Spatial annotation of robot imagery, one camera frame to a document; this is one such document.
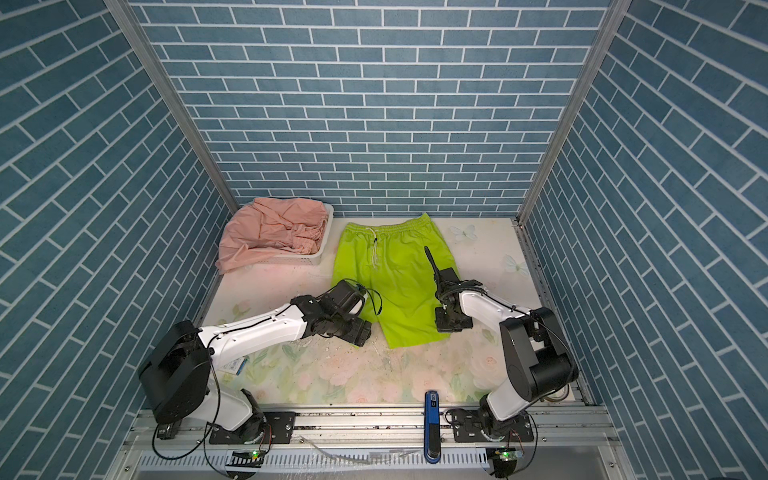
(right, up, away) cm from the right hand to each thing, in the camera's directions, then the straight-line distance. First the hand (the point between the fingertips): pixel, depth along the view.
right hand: (446, 323), depth 91 cm
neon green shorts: (-18, +16, +10) cm, 26 cm away
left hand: (-26, 0, -7) cm, 26 cm away
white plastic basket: (-46, +19, +8) cm, 50 cm away
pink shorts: (-57, +32, +23) cm, 69 cm away
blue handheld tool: (-7, -20, -19) cm, 29 cm away
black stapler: (-70, -20, -21) cm, 76 cm away
